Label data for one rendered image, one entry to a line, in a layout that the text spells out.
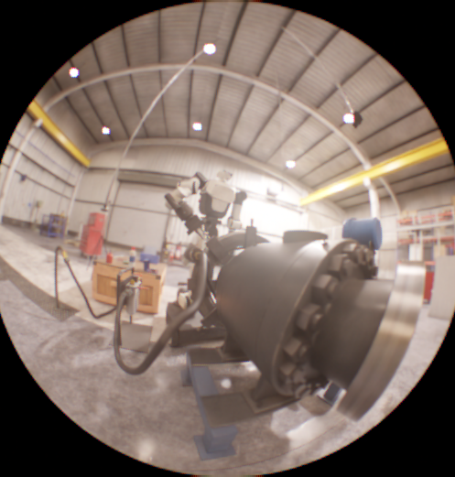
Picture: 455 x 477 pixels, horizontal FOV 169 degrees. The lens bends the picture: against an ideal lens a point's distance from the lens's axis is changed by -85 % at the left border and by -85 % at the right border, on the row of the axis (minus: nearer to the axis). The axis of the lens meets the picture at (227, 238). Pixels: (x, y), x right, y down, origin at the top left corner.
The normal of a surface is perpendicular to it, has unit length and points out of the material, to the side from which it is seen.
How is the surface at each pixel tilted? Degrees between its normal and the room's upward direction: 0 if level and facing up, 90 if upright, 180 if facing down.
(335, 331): 76
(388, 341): 70
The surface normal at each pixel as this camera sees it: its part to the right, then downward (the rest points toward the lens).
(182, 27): -0.04, 1.00
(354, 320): -0.78, -0.60
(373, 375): -0.92, -0.26
